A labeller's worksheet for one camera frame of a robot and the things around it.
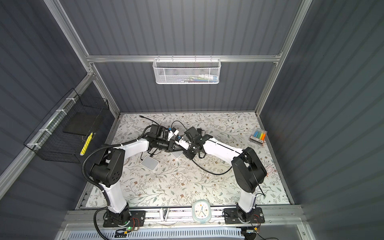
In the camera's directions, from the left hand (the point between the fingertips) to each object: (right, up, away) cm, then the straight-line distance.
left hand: (183, 149), depth 88 cm
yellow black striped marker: (-44, +5, -19) cm, 48 cm away
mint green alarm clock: (+10, -29, -14) cm, 33 cm away
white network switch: (-5, -4, +7) cm, 10 cm away
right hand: (+3, -2, +2) cm, 4 cm away
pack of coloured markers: (+52, +7, +17) cm, 55 cm away
